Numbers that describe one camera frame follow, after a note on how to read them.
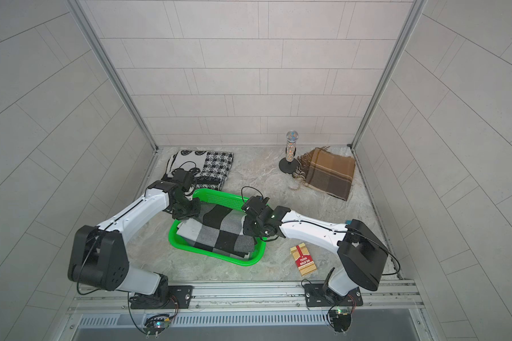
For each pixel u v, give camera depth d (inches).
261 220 24.0
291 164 42.1
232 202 35.1
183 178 27.2
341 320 26.5
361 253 16.5
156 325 25.8
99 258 16.5
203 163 40.5
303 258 31.0
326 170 40.8
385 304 27.6
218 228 31.6
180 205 27.2
